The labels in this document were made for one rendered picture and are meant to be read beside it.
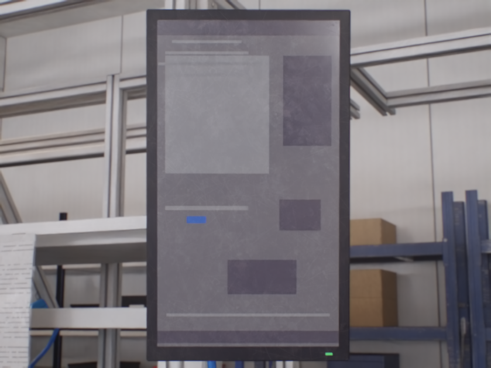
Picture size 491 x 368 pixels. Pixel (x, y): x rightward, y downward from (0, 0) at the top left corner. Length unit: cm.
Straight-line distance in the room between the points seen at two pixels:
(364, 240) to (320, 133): 324
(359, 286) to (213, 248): 323
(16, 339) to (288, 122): 75
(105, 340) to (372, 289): 237
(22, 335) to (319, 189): 72
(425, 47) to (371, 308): 250
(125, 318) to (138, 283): 392
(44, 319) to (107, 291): 50
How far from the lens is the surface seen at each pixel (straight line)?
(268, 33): 111
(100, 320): 158
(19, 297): 157
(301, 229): 110
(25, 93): 244
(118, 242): 156
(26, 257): 157
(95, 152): 284
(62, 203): 593
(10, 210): 267
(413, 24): 504
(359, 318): 429
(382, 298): 427
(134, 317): 153
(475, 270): 414
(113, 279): 213
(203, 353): 112
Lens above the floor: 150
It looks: 10 degrees up
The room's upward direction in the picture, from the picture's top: straight up
